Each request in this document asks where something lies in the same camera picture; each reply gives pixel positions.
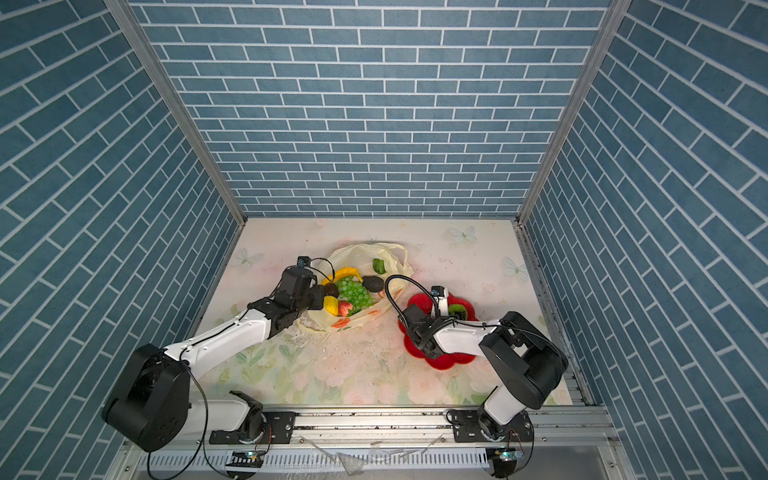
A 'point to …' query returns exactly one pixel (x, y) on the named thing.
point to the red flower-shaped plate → (425, 302)
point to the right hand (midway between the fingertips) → (453, 317)
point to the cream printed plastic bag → (389, 262)
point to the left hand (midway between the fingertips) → (325, 289)
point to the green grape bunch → (353, 291)
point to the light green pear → (453, 308)
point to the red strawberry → (344, 307)
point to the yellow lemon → (331, 304)
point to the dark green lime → (379, 266)
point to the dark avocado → (373, 283)
